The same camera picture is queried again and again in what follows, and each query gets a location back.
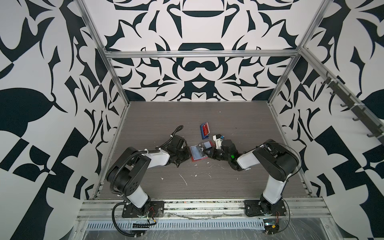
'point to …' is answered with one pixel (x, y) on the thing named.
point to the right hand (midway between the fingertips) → (203, 150)
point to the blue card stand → (203, 137)
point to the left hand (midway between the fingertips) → (194, 152)
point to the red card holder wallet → (198, 152)
